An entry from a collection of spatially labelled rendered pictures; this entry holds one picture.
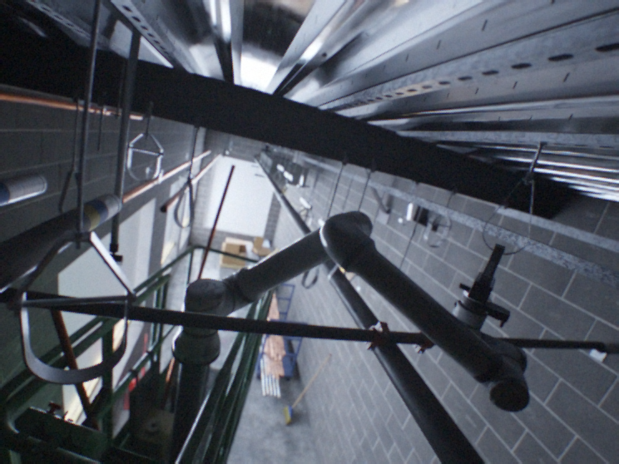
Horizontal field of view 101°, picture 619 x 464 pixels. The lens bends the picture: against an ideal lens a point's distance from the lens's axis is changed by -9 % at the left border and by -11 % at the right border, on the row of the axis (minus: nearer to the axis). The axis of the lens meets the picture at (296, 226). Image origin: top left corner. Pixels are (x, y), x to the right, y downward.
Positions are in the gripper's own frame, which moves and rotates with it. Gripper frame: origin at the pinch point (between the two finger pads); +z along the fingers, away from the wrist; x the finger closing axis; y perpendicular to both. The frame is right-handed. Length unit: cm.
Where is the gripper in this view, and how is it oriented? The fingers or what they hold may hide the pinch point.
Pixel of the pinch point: (497, 252)
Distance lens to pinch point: 92.7
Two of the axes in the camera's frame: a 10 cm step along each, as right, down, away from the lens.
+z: 2.4, -9.4, -2.6
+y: -7.4, -3.5, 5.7
